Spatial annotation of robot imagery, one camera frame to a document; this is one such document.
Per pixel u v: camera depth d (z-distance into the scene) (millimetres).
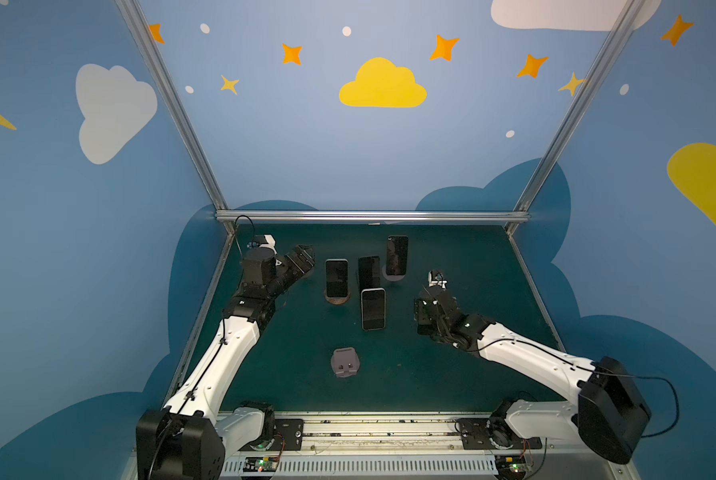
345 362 817
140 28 708
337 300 988
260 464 707
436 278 748
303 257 702
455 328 626
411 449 733
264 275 588
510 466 714
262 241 713
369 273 1074
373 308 883
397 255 987
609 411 410
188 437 379
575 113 869
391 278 1044
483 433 749
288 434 752
